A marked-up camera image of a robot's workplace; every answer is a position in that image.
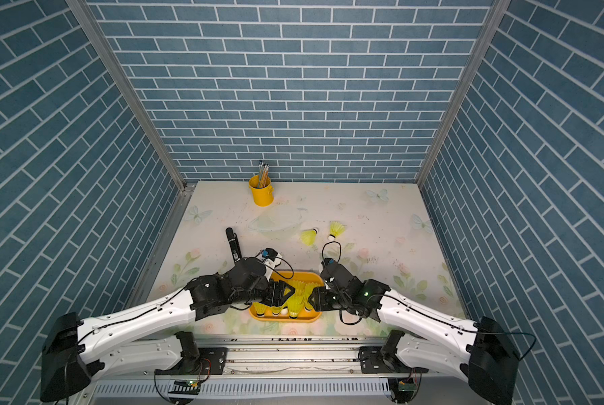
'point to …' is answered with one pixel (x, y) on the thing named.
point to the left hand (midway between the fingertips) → (294, 294)
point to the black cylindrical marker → (234, 244)
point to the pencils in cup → (263, 170)
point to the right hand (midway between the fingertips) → (314, 301)
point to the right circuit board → (407, 386)
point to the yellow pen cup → (261, 197)
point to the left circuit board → (185, 386)
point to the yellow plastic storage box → (261, 312)
